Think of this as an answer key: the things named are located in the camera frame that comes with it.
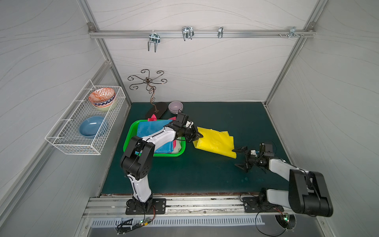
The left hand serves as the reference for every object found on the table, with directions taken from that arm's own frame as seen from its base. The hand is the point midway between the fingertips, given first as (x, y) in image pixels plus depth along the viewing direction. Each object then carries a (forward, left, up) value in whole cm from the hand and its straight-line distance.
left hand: (204, 135), depth 86 cm
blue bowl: (-9, +54, +20) cm, 58 cm away
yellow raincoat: (0, -8, -7) cm, 11 cm away
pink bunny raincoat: (+17, +35, -4) cm, 39 cm away
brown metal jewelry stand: (+27, +35, +18) cm, 48 cm away
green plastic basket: (+6, +47, -5) cm, 48 cm away
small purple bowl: (+31, +22, -7) cm, 38 cm away
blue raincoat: (+7, +38, -3) cm, 39 cm away
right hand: (-9, -18, -9) cm, 22 cm away
